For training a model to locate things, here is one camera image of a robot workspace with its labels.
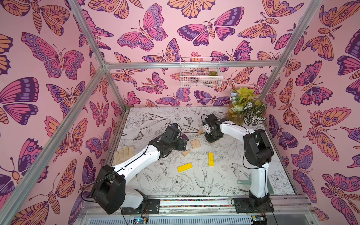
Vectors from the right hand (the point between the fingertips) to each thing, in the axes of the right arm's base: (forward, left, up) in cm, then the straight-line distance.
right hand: (211, 138), depth 99 cm
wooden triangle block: (+5, +7, 0) cm, 9 cm away
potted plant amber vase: (+10, -19, +23) cm, 31 cm away
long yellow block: (-20, +18, -1) cm, 27 cm away
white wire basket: (+33, +8, +32) cm, 47 cm away
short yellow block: (-15, +1, -1) cm, 15 cm away
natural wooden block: (-4, +11, -1) cm, 12 cm away
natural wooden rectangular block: (-4, +11, -1) cm, 12 cm away
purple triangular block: (+1, +19, 0) cm, 19 cm away
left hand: (-10, +19, +11) cm, 24 cm away
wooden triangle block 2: (-11, +18, 0) cm, 22 cm away
